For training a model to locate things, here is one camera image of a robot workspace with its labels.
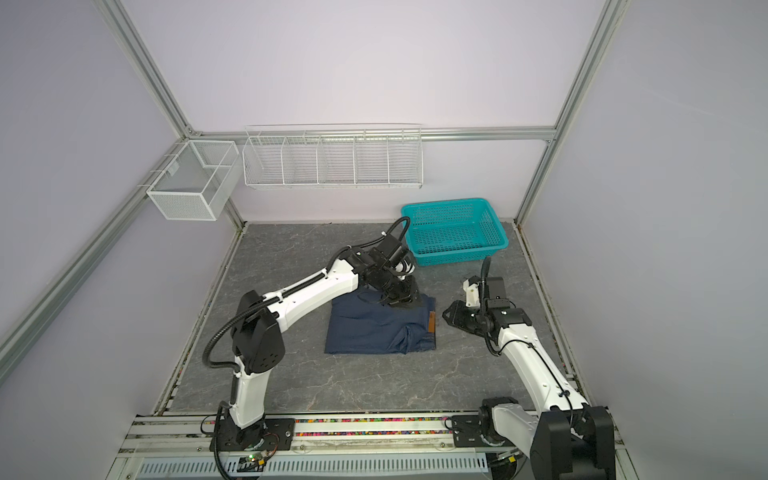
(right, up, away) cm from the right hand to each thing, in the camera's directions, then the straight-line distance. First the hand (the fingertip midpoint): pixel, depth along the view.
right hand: (450, 318), depth 84 cm
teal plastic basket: (+8, +27, +35) cm, 45 cm away
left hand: (-9, +3, -6) cm, 11 cm away
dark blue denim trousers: (-26, -4, +7) cm, 28 cm away
